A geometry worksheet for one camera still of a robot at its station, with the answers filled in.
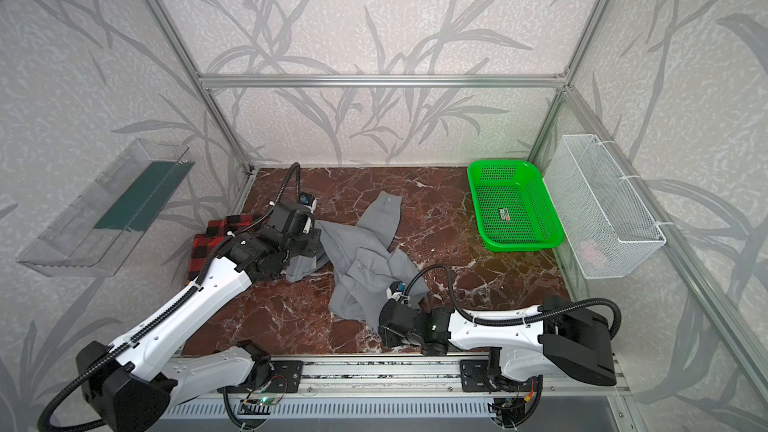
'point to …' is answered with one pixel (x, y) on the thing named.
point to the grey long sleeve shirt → (361, 263)
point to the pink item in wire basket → (590, 252)
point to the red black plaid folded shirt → (217, 231)
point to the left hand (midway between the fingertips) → (316, 224)
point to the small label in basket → (504, 214)
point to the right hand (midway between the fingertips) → (381, 323)
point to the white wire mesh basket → (608, 227)
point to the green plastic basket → (515, 208)
